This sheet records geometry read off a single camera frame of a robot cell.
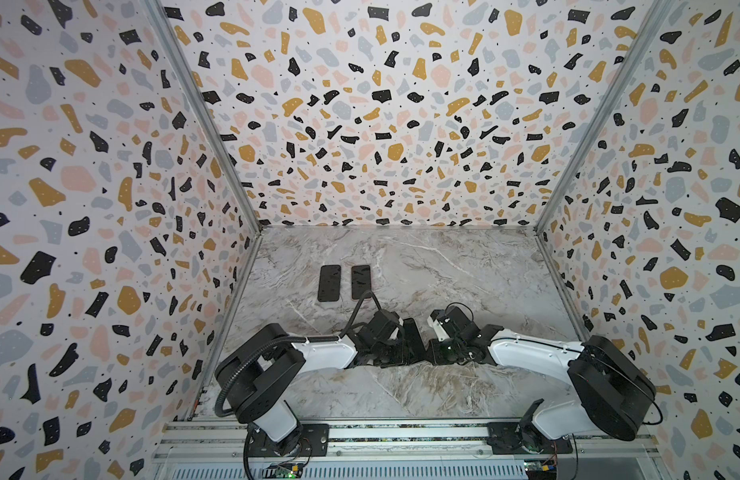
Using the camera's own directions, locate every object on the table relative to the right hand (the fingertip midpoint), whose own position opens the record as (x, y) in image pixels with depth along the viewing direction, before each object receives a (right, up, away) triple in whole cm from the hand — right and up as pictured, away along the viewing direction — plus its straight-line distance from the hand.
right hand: (419, 353), depth 85 cm
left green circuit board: (-33, -23, -15) cm, 42 cm away
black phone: (-2, +2, -4) cm, 5 cm away
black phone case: (-30, +18, +19) cm, 40 cm away
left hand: (-1, 0, -2) cm, 2 cm away
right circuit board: (+27, -23, -14) cm, 38 cm away
